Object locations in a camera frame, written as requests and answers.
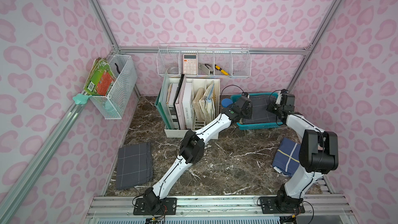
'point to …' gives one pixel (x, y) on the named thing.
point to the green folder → (164, 101)
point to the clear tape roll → (173, 70)
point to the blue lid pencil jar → (225, 102)
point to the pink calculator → (189, 64)
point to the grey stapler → (208, 70)
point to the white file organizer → (205, 106)
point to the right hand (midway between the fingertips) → (270, 101)
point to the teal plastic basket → (253, 126)
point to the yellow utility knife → (222, 70)
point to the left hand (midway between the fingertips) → (249, 106)
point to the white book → (187, 104)
